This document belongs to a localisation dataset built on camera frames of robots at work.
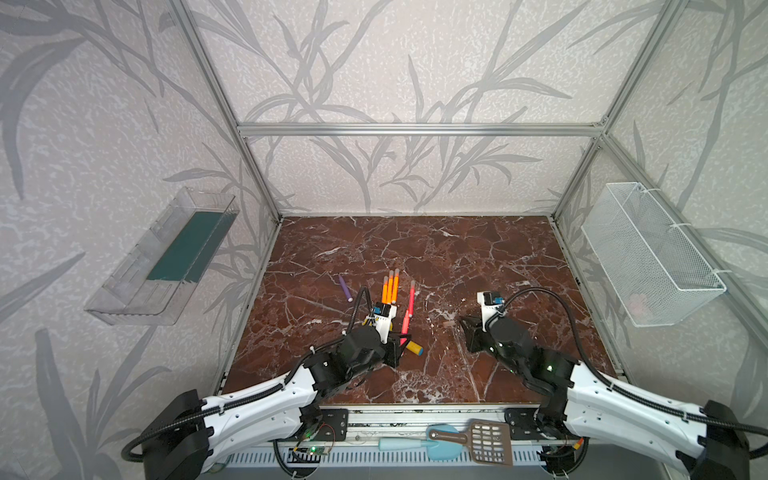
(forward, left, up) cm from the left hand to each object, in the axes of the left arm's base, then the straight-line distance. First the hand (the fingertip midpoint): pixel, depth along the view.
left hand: (414, 331), depth 77 cm
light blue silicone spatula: (-24, -5, -11) cm, 27 cm away
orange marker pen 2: (+20, +7, -12) cm, 25 cm away
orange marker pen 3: (+21, +6, -12) cm, 25 cm away
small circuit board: (-25, +23, -12) cm, 36 cm away
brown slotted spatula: (-23, -19, -12) cm, 32 cm away
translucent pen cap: (+7, -11, -12) cm, 18 cm away
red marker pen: (+16, 0, -12) cm, 20 cm away
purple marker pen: (+19, +22, -13) cm, 32 cm away
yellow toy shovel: (-1, -1, -10) cm, 11 cm away
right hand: (+5, -12, +2) cm, 13 cm away
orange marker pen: (+19, +9, -13) cm, 25 cm away
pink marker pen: (+1, +3, +1) cm, 3 cm away
